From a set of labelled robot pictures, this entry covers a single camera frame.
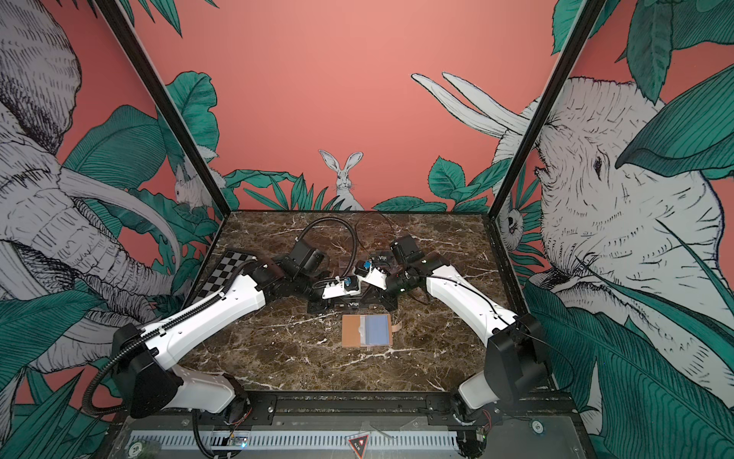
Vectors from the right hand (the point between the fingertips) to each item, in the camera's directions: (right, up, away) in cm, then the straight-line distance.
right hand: (365, 293), depth 77 cm
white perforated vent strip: (-16, -35, -7) cm, 39 cm away
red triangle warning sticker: (-1, -36, -9) cm, 37 cm away
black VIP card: (-2, -2, -1) cm, 3 cm away
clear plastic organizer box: (+7, +7, +18) cm, 21 cm away
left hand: (-5, +1, -1) cm, 6 cm away
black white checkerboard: (-50, +3, +19) cm, 53 cm away
